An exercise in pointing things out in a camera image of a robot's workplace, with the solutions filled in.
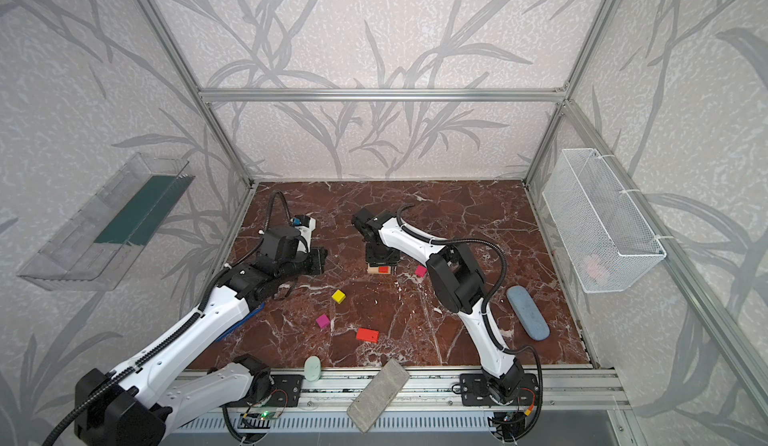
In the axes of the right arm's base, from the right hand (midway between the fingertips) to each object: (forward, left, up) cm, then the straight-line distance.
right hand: (380, 254), depth 96 cm
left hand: (-6, +11, +16) cm, 21 cm away
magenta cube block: (-21, +16, -2) cm, 26 cm away
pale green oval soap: (-33, +16, 0) cm, 37 cm away
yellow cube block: (-13, +12, -2) cm, 18 cm away
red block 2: (-24, +3, -3) cm, 24 cm away
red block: (-5, -1, -1) cm, 5 cm away
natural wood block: (-5, +2, -1) cm, 6 cm away
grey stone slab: (-39, -1, +1) cm, 39 cm away
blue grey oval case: (-19, -43, -1) cm, 47 cm away
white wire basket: (-15, -50, +32) cm, 62 cm away
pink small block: (-4, -13, -3) cm, 14 cm away
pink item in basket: (-13, -55, +17) cm, 59 cm away
